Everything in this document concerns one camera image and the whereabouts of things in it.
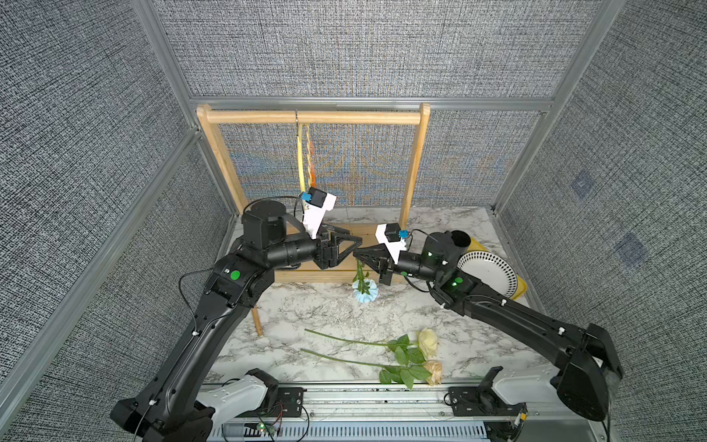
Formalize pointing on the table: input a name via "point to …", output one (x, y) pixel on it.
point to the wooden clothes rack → (316, 274)
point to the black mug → (461, 239)
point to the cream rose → (424, 348)
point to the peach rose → (430, 371)
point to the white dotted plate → (492, 271)
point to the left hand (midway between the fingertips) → (360, 236)
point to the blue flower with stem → (365, 290)
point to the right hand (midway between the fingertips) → (357, 245)
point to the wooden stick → (257, 320)
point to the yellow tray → (521, 285)
